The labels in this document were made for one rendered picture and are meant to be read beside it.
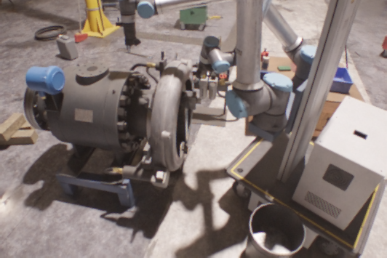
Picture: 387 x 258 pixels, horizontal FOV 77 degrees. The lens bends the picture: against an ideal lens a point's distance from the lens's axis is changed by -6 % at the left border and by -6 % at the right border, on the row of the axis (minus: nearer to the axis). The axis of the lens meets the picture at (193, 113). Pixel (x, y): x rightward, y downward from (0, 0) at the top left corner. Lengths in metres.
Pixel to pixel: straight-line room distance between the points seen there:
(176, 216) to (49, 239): 0.89
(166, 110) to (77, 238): 1.13
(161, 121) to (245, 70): 0.54
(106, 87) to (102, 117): 0.19
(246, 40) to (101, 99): 0.96
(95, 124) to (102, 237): 0.79
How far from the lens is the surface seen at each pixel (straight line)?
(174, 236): 1.91
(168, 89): 1.45
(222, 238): 1.91
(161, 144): 1.46
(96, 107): 1.67
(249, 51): 1.15
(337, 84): 2.59
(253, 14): 1.12
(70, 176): 2.05
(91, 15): 5.19
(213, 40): 1.51
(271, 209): 1.71
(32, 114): 2.06
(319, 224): 1.74
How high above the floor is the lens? 1.72
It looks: 38 degrees down
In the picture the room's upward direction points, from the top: straight up
